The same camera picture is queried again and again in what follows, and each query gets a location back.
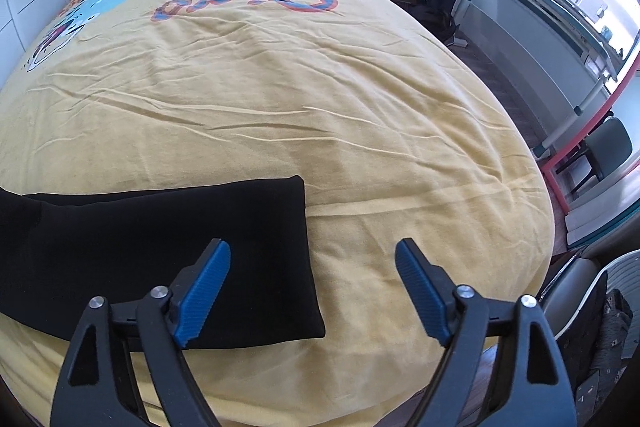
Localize black pants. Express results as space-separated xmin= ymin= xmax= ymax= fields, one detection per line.
xmin=1 ymin=176 xmax=326 ymax=349

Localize dark green chair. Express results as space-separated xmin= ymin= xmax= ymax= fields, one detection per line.
xmin=556 ymin=116 xmax=632 ymax=196

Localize long grey desk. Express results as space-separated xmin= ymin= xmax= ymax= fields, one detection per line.
xmin=456 ymin=0 xmax=623 ymax=157

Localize yellow dinosaur bed cover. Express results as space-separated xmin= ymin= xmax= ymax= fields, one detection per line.
xmin=1 ymin=0 xmax=553 ymax=426

